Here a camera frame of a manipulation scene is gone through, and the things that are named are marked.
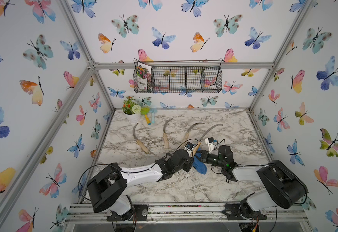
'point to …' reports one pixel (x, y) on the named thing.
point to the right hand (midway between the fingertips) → (193, 153)
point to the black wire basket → (175, 76)
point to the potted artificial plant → (131, 110)
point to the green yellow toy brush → (145, 110)
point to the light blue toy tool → (153, 110)
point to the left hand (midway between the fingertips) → (193, 157)
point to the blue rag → (199, 166)
